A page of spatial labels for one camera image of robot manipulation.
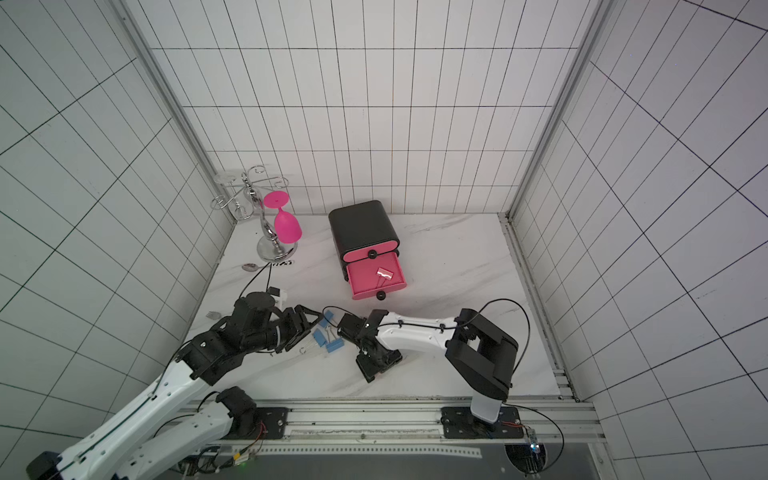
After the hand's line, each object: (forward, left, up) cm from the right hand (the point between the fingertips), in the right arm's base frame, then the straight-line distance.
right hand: (371, 374), depth 81 cm
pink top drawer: (+31, +4, +15) cm, 35 cm away
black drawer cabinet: (+43, +8, +13) cm, 46 cm away
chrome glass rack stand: (+44, +45, -2) cm, 63 cm away
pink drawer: (+26, +3, +9) cm, 28 cm away
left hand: (+5, +14, +16) cm, 22 cm away
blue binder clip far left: (+9, +17, +1) cm, 19 cm away
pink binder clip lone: (+28, -2, +8) cm, 29 cm away
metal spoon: (+32, +46, +2) cm, 56 cm away
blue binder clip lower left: (+7, +12, +1) cm, 14 cm away
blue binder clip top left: (+5, +10, +21) cm, 24 cm away
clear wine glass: (+47, +50, +17) cm, 70 cm away
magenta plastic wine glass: (+37, +30, +18) cm, 51 cm away
